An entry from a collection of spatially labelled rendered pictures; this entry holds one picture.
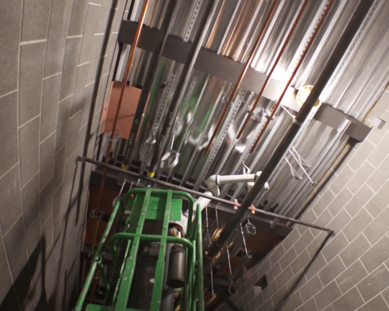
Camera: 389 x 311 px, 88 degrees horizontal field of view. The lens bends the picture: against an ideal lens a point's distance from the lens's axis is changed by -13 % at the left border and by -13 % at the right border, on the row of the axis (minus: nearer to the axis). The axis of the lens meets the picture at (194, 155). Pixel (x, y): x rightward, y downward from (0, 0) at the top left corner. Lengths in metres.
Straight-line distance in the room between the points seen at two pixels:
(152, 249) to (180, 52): 1.77
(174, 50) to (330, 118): 1.90
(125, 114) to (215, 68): 1.19
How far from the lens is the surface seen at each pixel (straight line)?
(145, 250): 1.61
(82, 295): 1.49
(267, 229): 3.76
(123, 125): 2.91
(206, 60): 2.39
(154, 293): 1.34
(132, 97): 2.76
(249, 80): 2.49
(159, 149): 2.34
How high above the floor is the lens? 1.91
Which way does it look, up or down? 60 degrees up
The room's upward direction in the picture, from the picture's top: straight up
